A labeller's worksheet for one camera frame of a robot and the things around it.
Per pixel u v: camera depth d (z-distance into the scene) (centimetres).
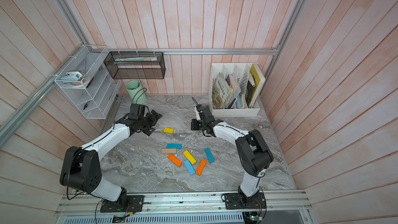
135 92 106
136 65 107
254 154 48
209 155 90
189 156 88
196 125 83
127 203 71
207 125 71
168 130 99
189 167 84
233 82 101
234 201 73
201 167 85
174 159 88
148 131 82
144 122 76
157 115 82
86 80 74
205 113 73
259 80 91
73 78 69
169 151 90
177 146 94
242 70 106
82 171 44
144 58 90
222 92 101
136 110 70
